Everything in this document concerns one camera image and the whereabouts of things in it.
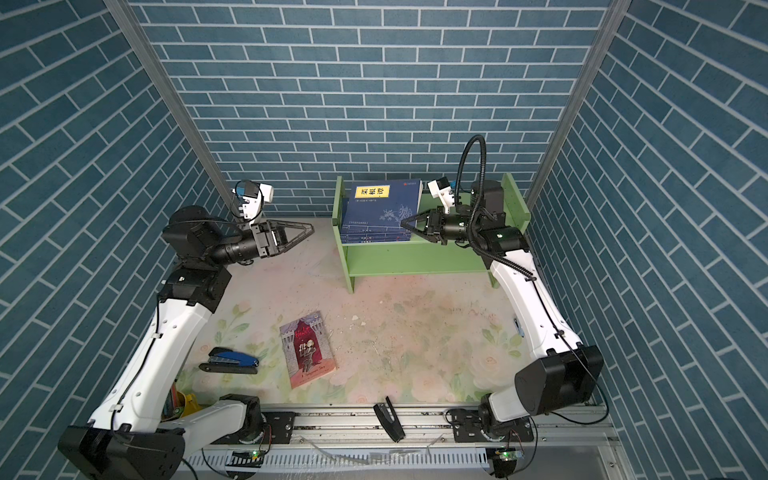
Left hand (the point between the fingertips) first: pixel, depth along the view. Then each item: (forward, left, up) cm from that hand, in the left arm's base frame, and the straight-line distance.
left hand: (310, 236), depth 58 cm
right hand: (+8, -18, -4) cm, 20 cm away
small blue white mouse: (-1, -56, -42) cm, 70 cm away
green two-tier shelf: (+21, -27, -34) cm, 48 cm away
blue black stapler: (-9, +31, -41) cm, 52 cm away
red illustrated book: (-5, +9, -43) cm, 44 cm away
